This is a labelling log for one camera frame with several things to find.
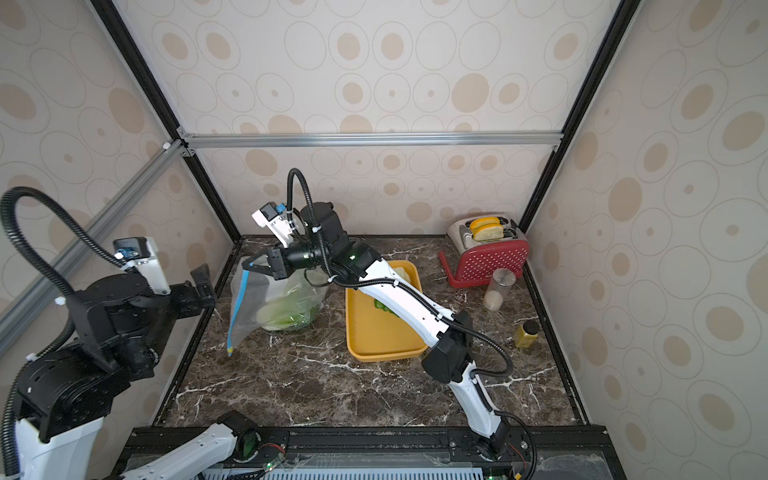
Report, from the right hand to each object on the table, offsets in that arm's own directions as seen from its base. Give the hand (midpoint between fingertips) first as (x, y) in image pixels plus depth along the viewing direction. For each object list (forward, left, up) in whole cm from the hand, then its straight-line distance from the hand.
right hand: (260, 259), depth 63 cm
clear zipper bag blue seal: (+8, +14, -30) cm, 34 cm away
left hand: (-8, +8, +6) cm, 12 cm away
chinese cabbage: (+4, +3, -27) cm, 28 cm away
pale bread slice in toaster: (+31, -56, -20) cm, 67 cm away
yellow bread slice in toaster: (+34, -55, -18) cm, 67 cm away
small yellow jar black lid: (+2, -65, -32) cm, 73 cm away
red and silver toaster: (+23, -51, -26) cm, 62 cm away
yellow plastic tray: (+4, -21, -40) cm, 45 cm away
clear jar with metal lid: (+16, -59, -27) cm, 67 cm away
